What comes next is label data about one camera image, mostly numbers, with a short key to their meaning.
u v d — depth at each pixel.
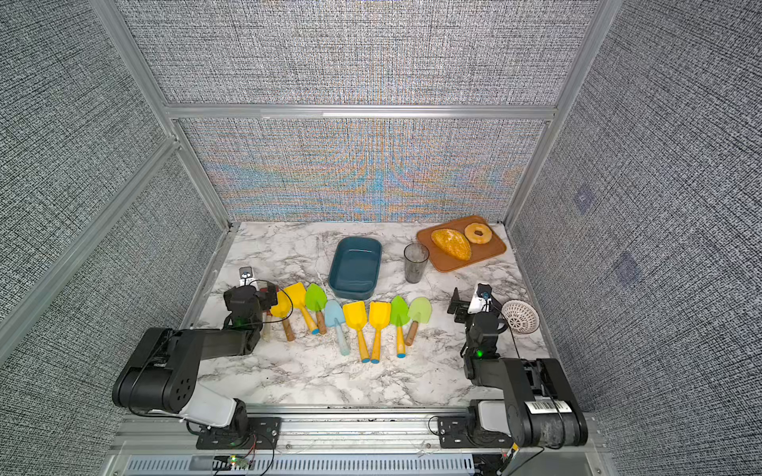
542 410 0.43
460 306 0.79
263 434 0.73
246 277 0.79
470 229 1.16
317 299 1.00
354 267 1.08
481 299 0.74
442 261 1.08
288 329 0.90
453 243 1.07
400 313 0.96
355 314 0.93
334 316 0.93
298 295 1.02
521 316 0.92
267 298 0.77
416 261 0.92
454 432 0.73
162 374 0.45
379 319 0.95
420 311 0.96
